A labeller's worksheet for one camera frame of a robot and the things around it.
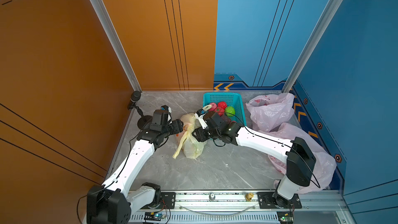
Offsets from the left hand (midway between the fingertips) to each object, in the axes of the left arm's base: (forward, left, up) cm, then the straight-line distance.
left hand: (179, 121), depth 82 cm
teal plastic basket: (+27, -33, -12) cm, 45 cm away
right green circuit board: (-40, -51, -19) cm, 68 cm away
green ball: (+16, -30, -11) cm, 36 cm away
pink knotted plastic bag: (+6, -49, +1) cm, 49 cm away
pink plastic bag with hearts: (-19, -72, -6) cm, 75 cm away
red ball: (+22, -25, -12) cm, 35 cm away
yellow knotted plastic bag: (-9, -4, -5) cm, 11 cm away
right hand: (-5, -9, -1) cm, 11 cm away
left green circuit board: (-40, +10, -18) cm, 45 cm away
